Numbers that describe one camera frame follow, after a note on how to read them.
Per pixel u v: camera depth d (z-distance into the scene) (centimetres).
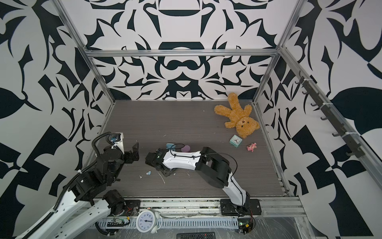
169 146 93
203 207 76
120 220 71
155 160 63
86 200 47
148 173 85
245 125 96
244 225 71
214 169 50
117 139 58
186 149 93
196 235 66
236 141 96
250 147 93
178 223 71
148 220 69
